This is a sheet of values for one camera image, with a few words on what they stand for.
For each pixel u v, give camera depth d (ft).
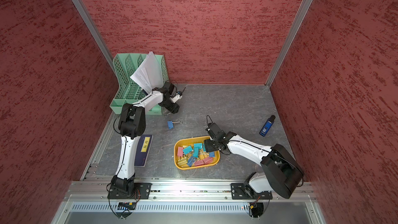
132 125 2.01
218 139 2.20
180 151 2.74
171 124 3.20
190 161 2.66
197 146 2.87
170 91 2.91
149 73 3.18
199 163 2.67
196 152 2.75
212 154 2.79
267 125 3.10
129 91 3.95
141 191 2.44
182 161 2.66
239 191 2.42
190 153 2.73
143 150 2.80
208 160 2.67
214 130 2.24
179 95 3.24
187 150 2.73
